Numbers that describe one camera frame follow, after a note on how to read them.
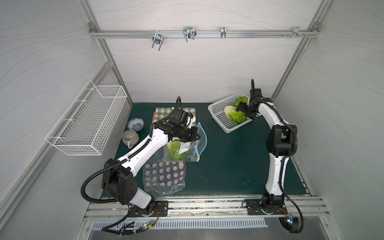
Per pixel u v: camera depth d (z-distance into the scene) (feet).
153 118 3.63
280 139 1.91
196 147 2.51
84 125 2.25
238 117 3.32
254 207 2.41
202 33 2.60
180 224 2.30
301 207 2.51
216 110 3.66
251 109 2.79
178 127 1.99
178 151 2.71
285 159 1.93
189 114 2.46
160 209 2.42
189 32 2.51
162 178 2.75
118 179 1.34
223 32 2.57
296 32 2.51
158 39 2.60
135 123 3.48
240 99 3.61
